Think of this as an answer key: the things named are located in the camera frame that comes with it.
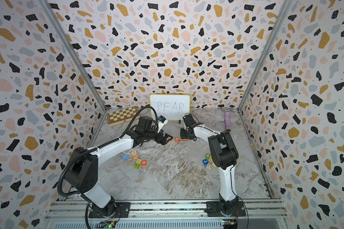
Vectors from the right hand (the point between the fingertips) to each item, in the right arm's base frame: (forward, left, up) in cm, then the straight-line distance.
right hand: (183, 135), depth 102 cm
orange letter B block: (-21, +24, -1) cm, 32 cm away
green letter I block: (-23, +29, -1) cm, 37 cm away
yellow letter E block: (-14, +8, +17) cm, 24 cm away
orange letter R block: (-3, -1, -3) cm, 4 cm away
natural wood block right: (-22, -17, -3) cm, 28 cm away
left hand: (-9, +8, +13) cm, 18 cm away
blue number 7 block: (-19, -14, -2) cm, 24 cm away
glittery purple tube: (+15, -34, -1) cm, 37 cm away
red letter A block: (-3, +5, -1) cm, 6 cm away
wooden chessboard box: (+17, +49, +1) cm, 52 cm away
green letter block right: (-14, -17, -3) cm, 22 cm away
